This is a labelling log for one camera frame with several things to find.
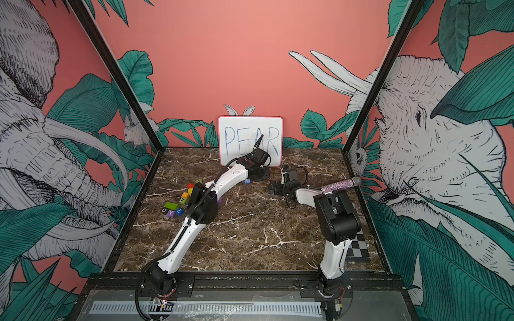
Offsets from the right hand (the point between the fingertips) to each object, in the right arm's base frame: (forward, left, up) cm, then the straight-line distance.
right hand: (274, 183), depth 100 cm
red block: (-1, +44, -1) cm, 44 cm away
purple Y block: (-16, +49, -2) cm, 52 cm away
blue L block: (-15, +45, -2) cm, 48 cm away
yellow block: (-4, +43, -1) cm, 43 cm away
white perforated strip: (-52, +24, -4) cm, 57 cm away
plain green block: (-12, +51, -3) cm, 52 cm away
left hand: (+6, +2, +1) cm, 7 cm away
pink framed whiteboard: (+22, +19, +14) cm, 32 cm away
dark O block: (-15, +53, -2) cm, 55 cm away
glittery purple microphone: (+2, -42, 0) cm, 42 cm away
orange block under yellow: (-6, +45, -2) cm, 45 cm away
